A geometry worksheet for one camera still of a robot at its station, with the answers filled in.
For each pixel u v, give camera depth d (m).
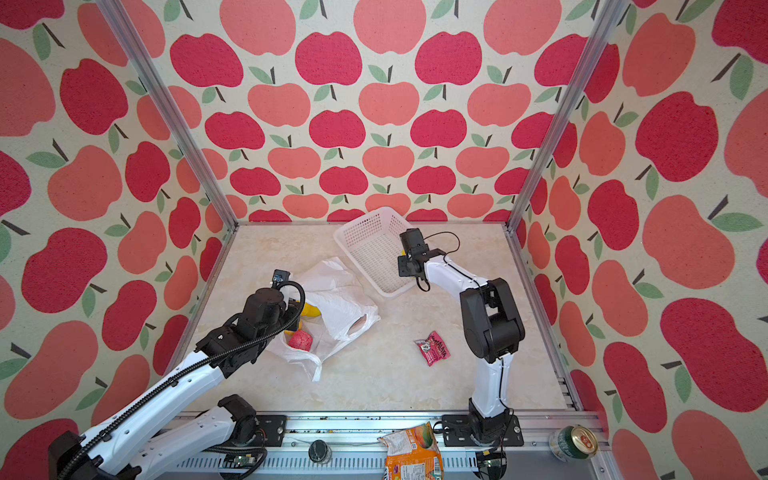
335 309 0.78
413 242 0.79
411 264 0.72
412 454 0.68
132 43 0.74
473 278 0.56
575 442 0.64
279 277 0.67
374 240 1.15
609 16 0.70
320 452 0.63
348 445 0.74
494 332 0.51
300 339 0.84
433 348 0.88
